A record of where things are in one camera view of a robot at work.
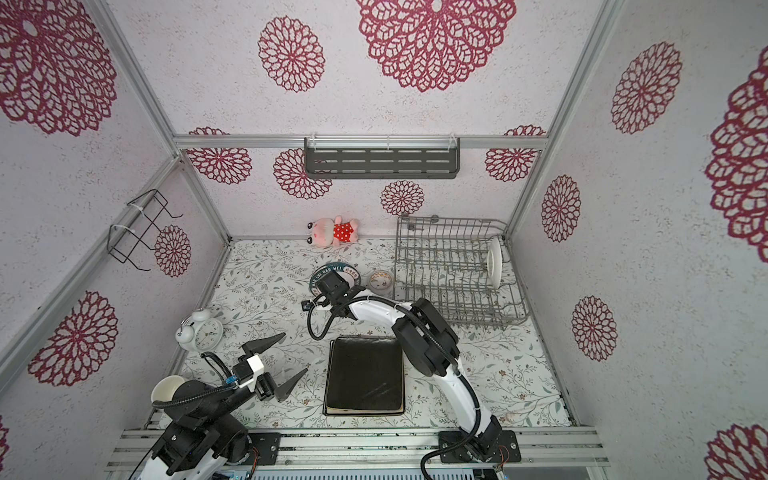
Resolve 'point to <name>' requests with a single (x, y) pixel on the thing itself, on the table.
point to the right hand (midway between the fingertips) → (340, 284)
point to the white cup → (165, 388)
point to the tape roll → (380, 282)
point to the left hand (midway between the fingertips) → (294, 352)
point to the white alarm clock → (200, 332)
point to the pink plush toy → (326, 232)
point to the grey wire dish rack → (462, 266)
